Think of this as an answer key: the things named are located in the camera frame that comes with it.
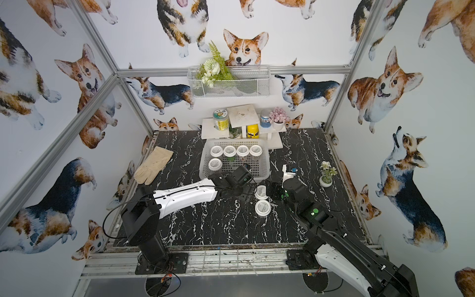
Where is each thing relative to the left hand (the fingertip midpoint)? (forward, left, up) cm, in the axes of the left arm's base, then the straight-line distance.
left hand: (245, 184), depth 86 cm
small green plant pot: (+35, +6, -2) cm, 36 cm away
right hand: (-2, -13, +10) cm, 17 cm away
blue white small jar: (+32, -11, +12) cm, 36 cm away
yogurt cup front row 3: (+13, +15, -2) cm, 20 cm away
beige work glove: (+19, +52, -10) cm, 57 cm away
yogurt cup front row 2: (+21, -6, -2) cm, 22 cm away
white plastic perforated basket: (+14, -9, -9) cm, 19 cm away
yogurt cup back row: (+23, +16, -3) cm, 28 cm away
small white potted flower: (+4, -41, -4) cm, 41 cm away
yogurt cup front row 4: (-10, -8, -3) cm, 13 cm away
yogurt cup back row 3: (-2, -7, -4) cm, 9 cm away
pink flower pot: (+29, -17, +15) cm, 37 cm away
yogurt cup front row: (+21, +8, -2) cm, 23 cm away
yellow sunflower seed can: (+31, +12, +14) cm, 36 cm away
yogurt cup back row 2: (+21, +1, -2) cm, 22 cm away
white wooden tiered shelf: (+33, +1, +12) cm, 36 cm away
